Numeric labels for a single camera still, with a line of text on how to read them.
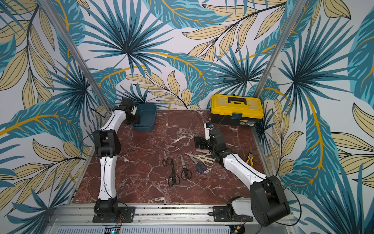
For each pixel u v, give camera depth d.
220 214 0.73
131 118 0.95
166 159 0.93
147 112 1.17
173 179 0.85
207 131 0.76
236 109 1.00
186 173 0.88
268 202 0.41
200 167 0.90
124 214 0.71
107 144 0.66
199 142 0.77
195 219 0.73
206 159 0.93
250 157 0.93
